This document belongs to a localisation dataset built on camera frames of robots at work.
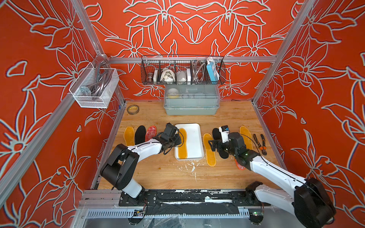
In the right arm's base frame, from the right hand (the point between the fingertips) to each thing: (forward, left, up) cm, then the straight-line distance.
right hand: (212, 139), depth 84 cm
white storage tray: (+1, +10, -11) cm, 14 cm away
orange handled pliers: (+1, -36, -11) cm, 37 cm away
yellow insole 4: (+3, -22, 0) cm, 22 cm away
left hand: (+4, +19, -6) cm, 20 cm away
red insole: (+11, +41, -10) cm, 44 cm away
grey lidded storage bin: (+30, +12, +5) cm, 32 cm away
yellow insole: (+8, +56, -10) cm, 58 cm away
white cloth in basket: (+34, +28, +22) cm, 49 cm away
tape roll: (+33, +60, -10) cm, 69 cm away
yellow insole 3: (-5, 0, -10) cm, 11 cm away
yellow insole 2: (-3, +18, -11) cm, 21 cm away
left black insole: (+9, +48, -10) cm, 50 cm away
